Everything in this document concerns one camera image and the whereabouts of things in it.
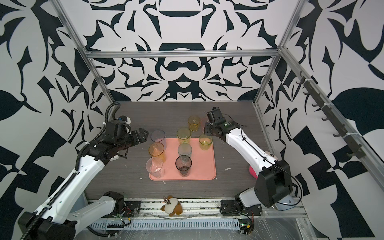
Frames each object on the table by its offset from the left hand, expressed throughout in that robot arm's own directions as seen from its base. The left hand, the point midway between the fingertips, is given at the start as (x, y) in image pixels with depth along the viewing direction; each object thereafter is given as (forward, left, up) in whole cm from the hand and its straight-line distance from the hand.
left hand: (140, 132), depth 76 cm
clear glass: (-10, -5, -20) cm, 23 cm away
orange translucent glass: (-3, -6, -13) cm, 15 cm away
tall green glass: (+5, -21, -12) cm, 25 cm away
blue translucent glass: (+3, -7, -9) cm, 12 cm away
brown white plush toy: (-30, -15, -20) cm, 39 cm away
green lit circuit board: (-39, -50, -24) cm, 67 cm away
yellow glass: (+18, -28, -16) cm, 37 cm away
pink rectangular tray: (-10, -32, -23) cm, 41 cm away
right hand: (+5, -36, -4) cm, 36 cm away
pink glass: (+17, -34, -15) cm, 41 cm away
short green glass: (+5, -34, -20) cm, 40 cm away
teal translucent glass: (-1, -21, -19) cm, 28 cm away
